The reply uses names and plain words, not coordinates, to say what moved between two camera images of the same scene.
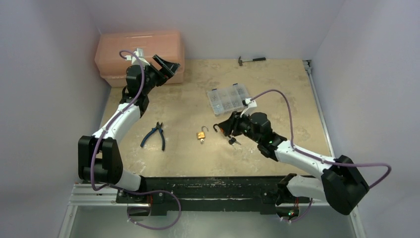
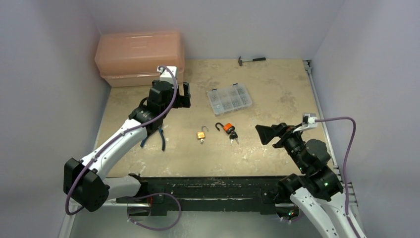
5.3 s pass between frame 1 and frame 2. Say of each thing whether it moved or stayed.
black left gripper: moved
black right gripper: moved
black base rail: stayed
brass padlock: stayed
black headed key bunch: stayed
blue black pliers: stayed
